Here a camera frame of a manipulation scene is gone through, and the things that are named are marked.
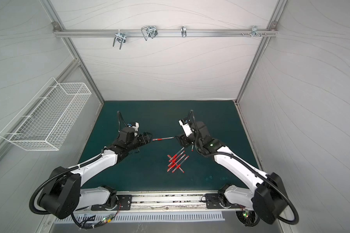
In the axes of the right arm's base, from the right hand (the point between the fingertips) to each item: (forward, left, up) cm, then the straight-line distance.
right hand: (180, 132), depth 80 cm
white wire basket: (-7, +64, +14) cm, 66 cm away
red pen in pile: (-5, +3, -18) cm, 19 cm away
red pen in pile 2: (-3, -2, -18) cm, 18 cm away
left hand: (+1, +20, -7) cm, 21 cm away
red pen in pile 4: (-12, +1, -18) cm, 22 cm away
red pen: (+5, +16, -18) cm, 25 cm away
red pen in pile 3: (-15, +6, -17) cm, 23 cm away
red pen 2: (-1, -7, -19) cm, 20 cm away
